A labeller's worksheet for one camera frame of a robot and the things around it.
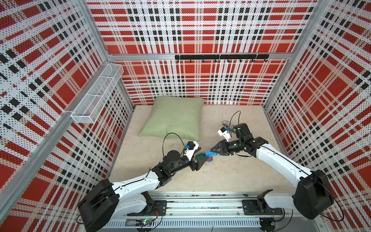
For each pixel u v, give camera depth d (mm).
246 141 637
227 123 1048
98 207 408
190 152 645
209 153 766
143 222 692
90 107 910
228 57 886
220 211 734
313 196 406
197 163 674
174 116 951
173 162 584
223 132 752
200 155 880
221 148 712
